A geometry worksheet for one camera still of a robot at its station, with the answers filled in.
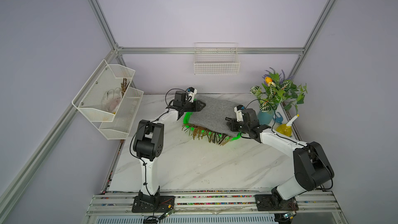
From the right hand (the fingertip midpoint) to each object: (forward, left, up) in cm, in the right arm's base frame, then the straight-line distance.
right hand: (229, 124), depth 92 cm
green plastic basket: (-2, +22, 0) cm, 22 cm away
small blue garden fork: (+10, -36, -9) cm, 39 cm away
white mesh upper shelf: (+4, +68, +22) cm, 72 cm away
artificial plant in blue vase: (+5, -22, +24) cm, 33 cm away
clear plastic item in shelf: (+4, +63, +21) cm, 67 cm away
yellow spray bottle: (-4, -33, -1) cm, 33 cm away
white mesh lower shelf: (-10, +58, +14) cm, 60 cm away
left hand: (+12, +16, +4) cm, 21 cm away
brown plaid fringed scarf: (-5, +19, -1) cm, 20 cm away
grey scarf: (+5, +10, +2) cm, 11 cm away
